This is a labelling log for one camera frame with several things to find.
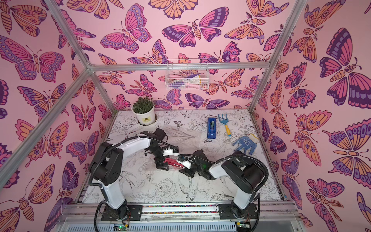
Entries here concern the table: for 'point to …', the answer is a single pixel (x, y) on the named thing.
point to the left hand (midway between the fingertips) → (168, 160)
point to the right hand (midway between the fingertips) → (182, 164)
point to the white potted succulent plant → (144, 108)
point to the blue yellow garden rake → (224, 121)
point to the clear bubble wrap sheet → (148, 171)
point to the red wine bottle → (172, 162)
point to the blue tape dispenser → (211, 128)
